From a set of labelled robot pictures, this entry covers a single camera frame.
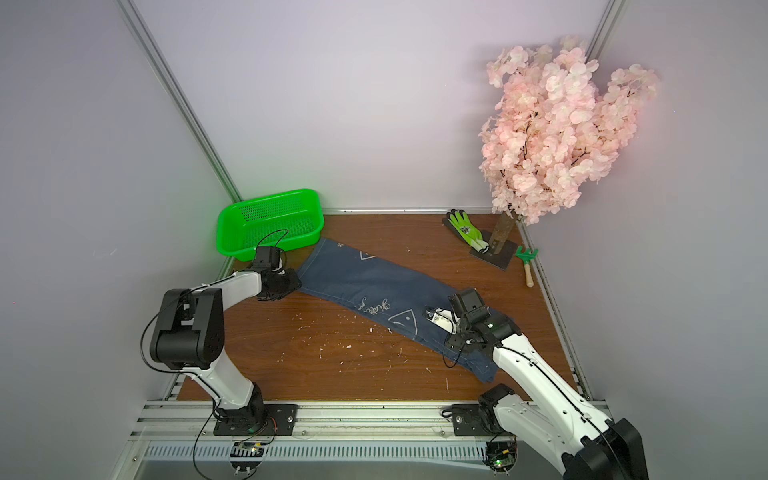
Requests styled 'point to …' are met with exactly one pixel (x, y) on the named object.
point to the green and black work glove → (460, 223)
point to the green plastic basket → (284, 221)
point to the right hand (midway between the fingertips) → (463, 314)
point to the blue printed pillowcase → (391, 293)
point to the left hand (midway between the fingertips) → (301, 280)
